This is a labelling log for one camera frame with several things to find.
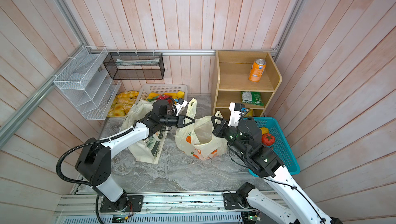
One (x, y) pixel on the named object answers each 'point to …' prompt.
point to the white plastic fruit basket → (144, 90)
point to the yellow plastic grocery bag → (197, 140)
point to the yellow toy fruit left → (152, 95)
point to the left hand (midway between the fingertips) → (194, 124)
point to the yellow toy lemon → (181, 94)
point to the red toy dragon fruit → (160, 97)
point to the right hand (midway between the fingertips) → (210, 117)
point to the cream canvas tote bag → (148, 150)
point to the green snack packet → (252, 97)
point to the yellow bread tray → (123, 102)
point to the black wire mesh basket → (135, 65)
